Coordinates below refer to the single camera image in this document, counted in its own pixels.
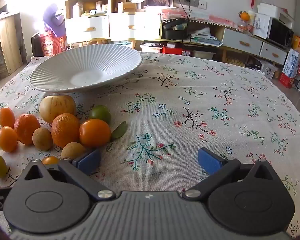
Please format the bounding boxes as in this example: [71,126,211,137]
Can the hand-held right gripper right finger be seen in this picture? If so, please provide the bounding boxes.
[182,147,282,200]

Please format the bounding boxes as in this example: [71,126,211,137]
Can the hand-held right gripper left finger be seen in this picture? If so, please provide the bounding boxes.
[22,149,117,202]

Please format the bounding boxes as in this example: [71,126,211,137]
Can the brown longan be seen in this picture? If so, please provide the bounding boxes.
[32,127,53,147]
[60,142,87,159]

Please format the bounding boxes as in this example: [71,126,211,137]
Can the orange cherry tomato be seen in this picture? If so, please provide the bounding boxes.
[79,119,112,148]
[42,156,60,165]
[0,106,16,128]
[0,126,18,152]

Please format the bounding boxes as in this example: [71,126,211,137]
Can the orange mandarin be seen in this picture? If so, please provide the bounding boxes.
[14,113,41,145]
[51,113,80,149]

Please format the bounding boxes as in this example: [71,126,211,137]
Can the dark green tomato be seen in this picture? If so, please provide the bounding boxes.
[89,105,111,125]

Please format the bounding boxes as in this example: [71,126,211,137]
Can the pale yellow pepino melon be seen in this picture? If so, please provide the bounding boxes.
[39,94,77,124]

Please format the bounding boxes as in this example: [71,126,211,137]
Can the white ribbed plate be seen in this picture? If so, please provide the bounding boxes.
[29,44,143,93]

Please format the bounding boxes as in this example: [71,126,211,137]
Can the green leaf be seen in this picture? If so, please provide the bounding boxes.
[111,121,128,140]

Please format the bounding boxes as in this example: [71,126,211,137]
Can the floral tablecloth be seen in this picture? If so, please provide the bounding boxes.
[0,51,300,240]

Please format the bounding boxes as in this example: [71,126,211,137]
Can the white storage bin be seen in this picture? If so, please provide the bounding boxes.
[191,50,217,60]

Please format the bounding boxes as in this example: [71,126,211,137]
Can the red gift bucket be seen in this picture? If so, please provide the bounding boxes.
[39,31,67,57]

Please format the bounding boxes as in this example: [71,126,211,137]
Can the long wooden cabinet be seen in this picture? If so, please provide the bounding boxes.
[160,17,289,67]

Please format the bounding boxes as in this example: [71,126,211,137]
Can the pile of papers and cloth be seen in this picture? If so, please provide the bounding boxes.
[190,27,223,47]

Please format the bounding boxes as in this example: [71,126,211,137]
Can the blue and white box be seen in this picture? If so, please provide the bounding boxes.
[281,49,300,77]

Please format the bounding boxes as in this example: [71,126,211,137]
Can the black flat device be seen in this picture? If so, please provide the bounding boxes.
[31,32,44,57]

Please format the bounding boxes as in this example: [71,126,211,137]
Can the clear storage bin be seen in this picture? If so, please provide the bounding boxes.
[140,42,163,53]

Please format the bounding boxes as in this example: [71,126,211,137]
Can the black pot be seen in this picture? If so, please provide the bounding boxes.
[164,29,188,40]

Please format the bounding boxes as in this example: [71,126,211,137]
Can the wooden shelf cabinet white drawer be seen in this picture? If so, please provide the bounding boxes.
[64,0,113,46]

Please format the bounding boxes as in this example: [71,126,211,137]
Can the low white drawer cabinet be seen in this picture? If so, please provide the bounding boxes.
[109,11,162,49]

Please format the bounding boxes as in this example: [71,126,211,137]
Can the pink tasseled cloth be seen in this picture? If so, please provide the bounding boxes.
[161,8,240,29]

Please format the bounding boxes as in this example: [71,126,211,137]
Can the white drawing sheet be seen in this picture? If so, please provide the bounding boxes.
[252,12,273,40]

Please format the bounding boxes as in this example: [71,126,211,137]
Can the wooden desk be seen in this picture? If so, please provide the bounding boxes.
[0,11,24,75]

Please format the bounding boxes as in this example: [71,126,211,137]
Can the purple plastic toy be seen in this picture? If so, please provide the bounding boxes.
[42,3,67,37]

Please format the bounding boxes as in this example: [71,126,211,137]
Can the black microwave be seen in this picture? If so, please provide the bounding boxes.
[267,17,295,48]

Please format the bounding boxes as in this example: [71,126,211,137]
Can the orange fruit ornament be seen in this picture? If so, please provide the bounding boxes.
[238,10,251,22]

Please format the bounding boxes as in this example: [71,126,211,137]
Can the small wooden box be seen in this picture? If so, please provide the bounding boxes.
[117,2,138,13]

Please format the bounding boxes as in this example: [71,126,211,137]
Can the white foam box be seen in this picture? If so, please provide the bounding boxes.
[257,3,294,22]

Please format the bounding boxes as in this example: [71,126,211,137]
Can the wall socket panel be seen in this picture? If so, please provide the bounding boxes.
[175,0,207,9]

